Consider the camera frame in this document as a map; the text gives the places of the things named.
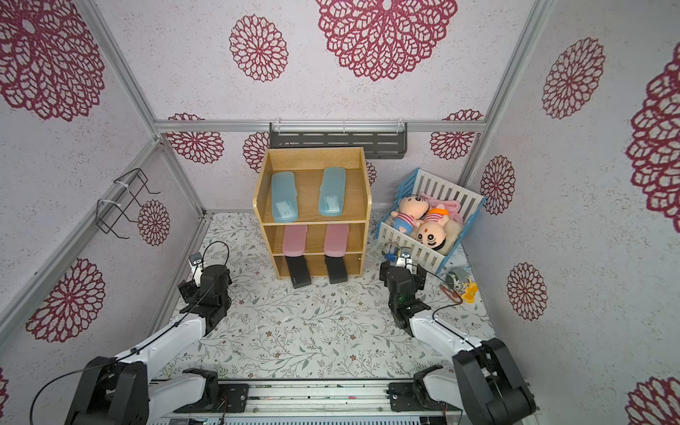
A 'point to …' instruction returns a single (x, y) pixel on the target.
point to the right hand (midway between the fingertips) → (408, 266)
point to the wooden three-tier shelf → (314, 202)
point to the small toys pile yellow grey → (467, 289)
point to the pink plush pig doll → (412, 208)
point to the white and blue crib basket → (463, 204)
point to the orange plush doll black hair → (432, 234)
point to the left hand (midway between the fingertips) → (203, 275)
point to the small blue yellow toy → (394, 255)
